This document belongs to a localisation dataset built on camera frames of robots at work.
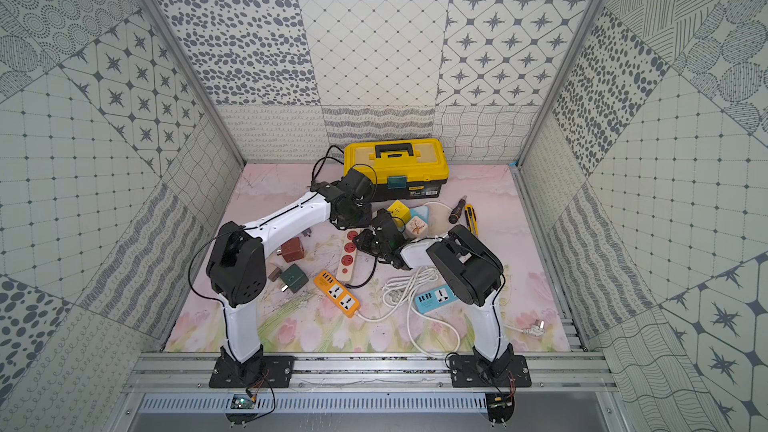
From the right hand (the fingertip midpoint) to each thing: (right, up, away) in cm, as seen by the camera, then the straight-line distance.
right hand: (358, 243), depth 97 cm
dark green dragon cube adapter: (-17, -7, -13) cm, 22 cm away
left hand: (+4, +9, -6) cm, 12 cm away
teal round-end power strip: (+27, +9, +8) cm, 29 cm away
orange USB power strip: (-5, -12, -13) cm, 18 cm away
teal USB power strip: (+24, -13, -13) cm, 30 cm away
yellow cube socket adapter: (+14, +10, -2) cm, 17 cm away
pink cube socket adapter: (+19, +6, -6) cm, 20 cm away
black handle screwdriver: (+34, +11, +7) cm, 37 cm away
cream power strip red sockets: (-3, -6, -7) cm, 10 cm away
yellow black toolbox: (+14, +25, +1) cm, 28 cm away
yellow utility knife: (+39, +7, +7) cm, 40 cm away
